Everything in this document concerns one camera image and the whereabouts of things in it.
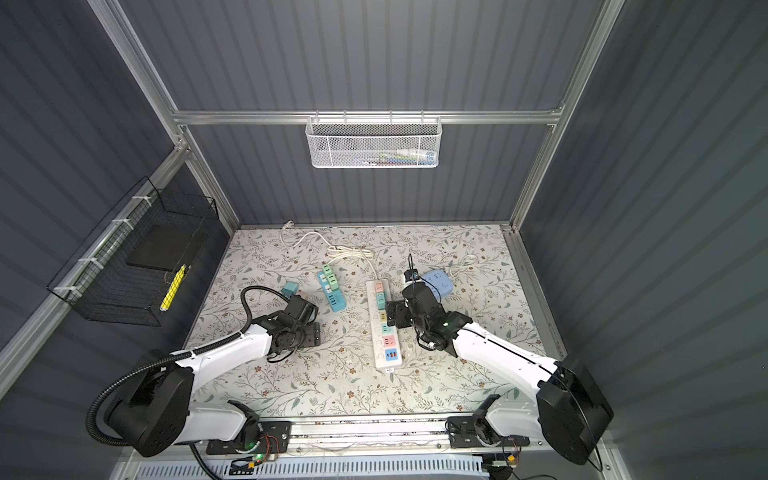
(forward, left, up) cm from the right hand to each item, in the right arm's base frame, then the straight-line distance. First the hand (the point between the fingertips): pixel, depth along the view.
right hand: (401, 306), depth 84 cm
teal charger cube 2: (+12, +38, -9) cm, 41 cm away
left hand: (-4, +29, -10) cm, 31 cm away
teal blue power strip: (+8, +22, -9) cm, 25 cm away
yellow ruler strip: (-4, +54, +17) cm, 57 cm away
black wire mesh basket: (+1, +67, +18) cm, 69 cm away
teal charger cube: (+5, +6, -5) cm, 10 cm away
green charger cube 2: (+12, +22, -5) cm, 26 cm away
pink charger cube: (+10, +7, -5) cm, 13 cm away
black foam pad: (+7, +60, +18) cm, 63 cm away
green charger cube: (+17, +25, -5) cm, 30 cm away
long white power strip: (-6, +5, -9) cm, 12 cm away
